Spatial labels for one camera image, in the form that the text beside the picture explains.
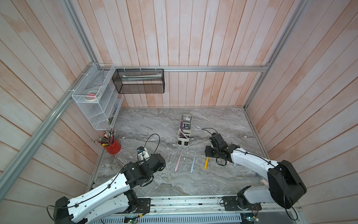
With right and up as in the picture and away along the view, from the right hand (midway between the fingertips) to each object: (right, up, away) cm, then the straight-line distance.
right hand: (208, 150), depth 91 cm
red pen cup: (-61, +2, -3) cm, 61 cm away
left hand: (-32, -5, -14) cm, 35 cm away
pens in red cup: (-64, +9, -5) cm, 65 cm away
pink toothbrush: (-20, -7, -1) cm, 21 cm away
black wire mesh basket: (-46, +46, -1) cm, 65 cm away
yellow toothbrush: (-1, -7, -1) cm, 7 cm away
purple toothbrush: (-17, +16, +3) cm, 24 cm away
